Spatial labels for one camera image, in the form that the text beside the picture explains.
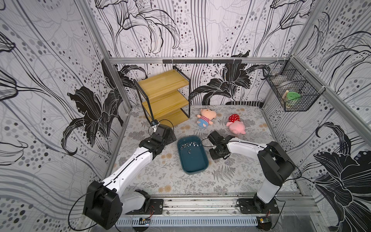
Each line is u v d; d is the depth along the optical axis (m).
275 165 0.46
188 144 0.95
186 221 0.76
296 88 0.80
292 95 0.79
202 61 0.91
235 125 0.98
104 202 0.38
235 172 0.84
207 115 1.04
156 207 0.73
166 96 1.04
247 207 0.72
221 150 0.68
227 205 0.75
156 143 0.58
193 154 0.93
